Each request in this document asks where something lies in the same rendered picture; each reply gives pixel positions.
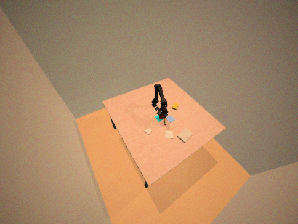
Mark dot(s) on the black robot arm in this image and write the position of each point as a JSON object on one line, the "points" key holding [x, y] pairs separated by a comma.
{"points": [[163, 101]]}

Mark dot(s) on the tan flat rectangular block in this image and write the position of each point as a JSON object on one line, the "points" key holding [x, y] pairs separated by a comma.
{"points": [[148, 130]]}

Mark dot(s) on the tan flat rectangular pad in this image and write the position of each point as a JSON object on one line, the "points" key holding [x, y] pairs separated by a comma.
{"points": [[168, 134]]}

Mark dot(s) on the tan flat rectangular slab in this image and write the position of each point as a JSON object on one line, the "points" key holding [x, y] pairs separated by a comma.
{"points": [[185, 135]]}

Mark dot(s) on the yellow rectangular block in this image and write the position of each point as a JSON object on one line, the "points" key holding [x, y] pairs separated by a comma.
{"points": [[175, 106]]}

